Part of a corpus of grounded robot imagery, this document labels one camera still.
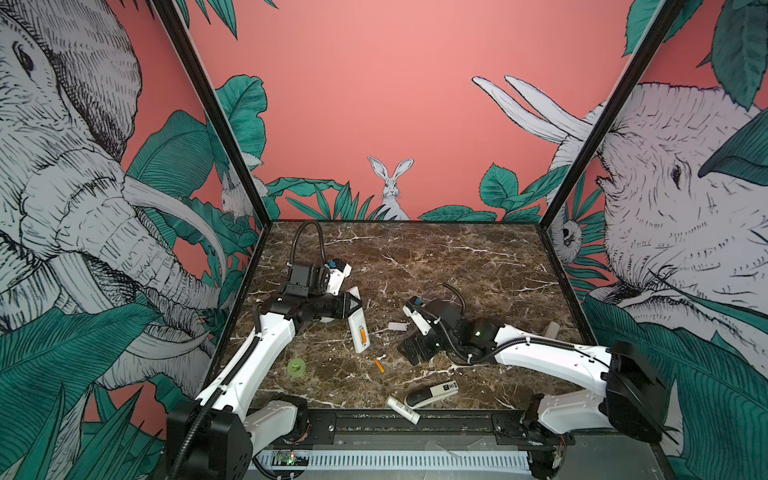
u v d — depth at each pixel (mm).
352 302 761
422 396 761
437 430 751
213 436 375
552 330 889
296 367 838
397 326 922
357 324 780
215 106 860
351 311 747
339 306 691
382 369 837
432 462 701
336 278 724
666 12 689
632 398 395
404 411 754
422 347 691
